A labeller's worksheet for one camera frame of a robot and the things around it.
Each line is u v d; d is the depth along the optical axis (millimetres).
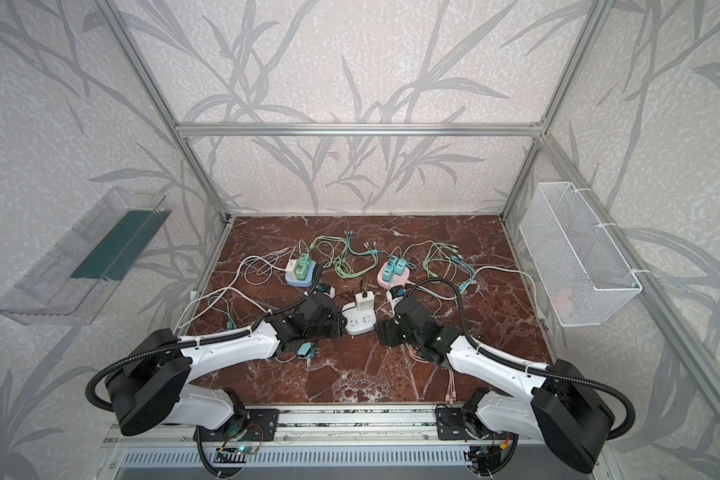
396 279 985
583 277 616
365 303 888
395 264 979
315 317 663
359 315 887
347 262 1050
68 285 641
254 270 1044
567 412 407
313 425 752
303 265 964
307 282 990
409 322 629
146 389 422
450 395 785
